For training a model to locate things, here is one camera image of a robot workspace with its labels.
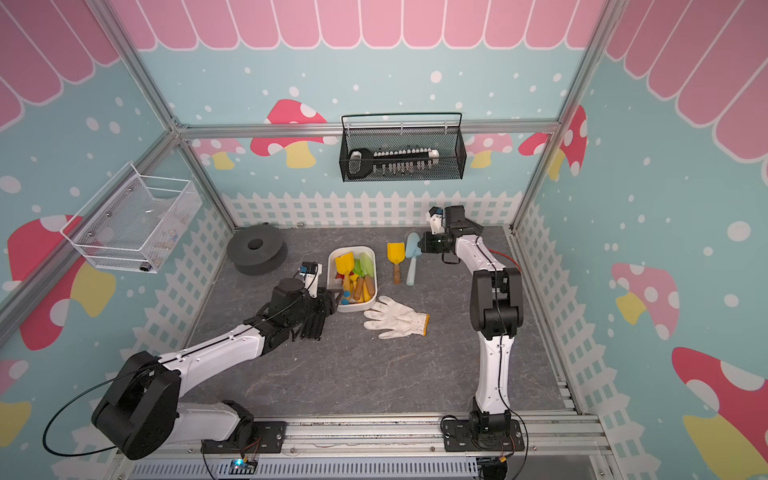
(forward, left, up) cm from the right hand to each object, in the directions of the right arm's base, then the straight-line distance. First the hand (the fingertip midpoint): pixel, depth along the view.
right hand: (420, 242), depth 102 cm
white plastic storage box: (-9, +30, -10) cm, 33 cm away
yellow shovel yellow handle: (-5, +26, -6) cm, 27 cm away
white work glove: (-24, +8, -10) cm, 27 cm away
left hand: (-22, +26, +1) cm, 34 cm away
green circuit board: (-62, +47, -13) cm, 79 cm away
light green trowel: (-6, +19, -7) cm, 21 cm away
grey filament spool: (+1, +58, -4) cm, 58 cm away
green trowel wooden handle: (-13, +21, -7) cm, 25 cm away
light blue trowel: (-2, +3, -3) cm, 5 cm away
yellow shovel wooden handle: (+2, +8, -8) cm, 12 cm away
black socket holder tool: (+10, +18, +25) cm, 32 cm away
